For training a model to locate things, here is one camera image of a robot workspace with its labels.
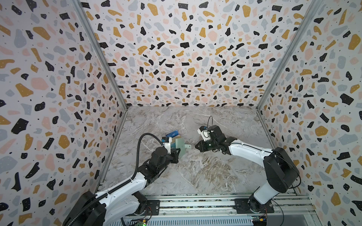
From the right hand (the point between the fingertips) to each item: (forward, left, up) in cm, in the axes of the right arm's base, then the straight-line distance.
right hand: (195, 144), depth 86 cm
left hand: (-4, +7, +4) cm, 9 cm away
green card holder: (-2, +9, +3) cm, 10 cm away
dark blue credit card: (+11, +15, -6) cm, 20 cm away
